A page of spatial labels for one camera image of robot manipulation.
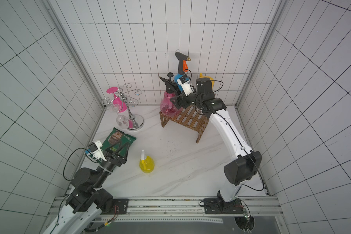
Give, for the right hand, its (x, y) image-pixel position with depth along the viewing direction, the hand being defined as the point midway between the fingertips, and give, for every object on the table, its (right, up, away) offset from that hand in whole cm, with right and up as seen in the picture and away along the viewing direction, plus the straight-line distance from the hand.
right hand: (171, 95), depth 73 cm
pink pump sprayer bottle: (-3, -6, +14) cm, 15 cm away
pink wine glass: (-30, -5, +8) cm, 31 cm away
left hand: (-21, -24, -6) cm, 33 cm away
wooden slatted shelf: (+12, -12, +21) cm, 27 cm away
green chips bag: (-25, -24, -6) cm, 35 cm away
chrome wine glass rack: (-28, -16, +34) cm, 46 cm away
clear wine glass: (-32, -14, +19) cm, 40 cm away
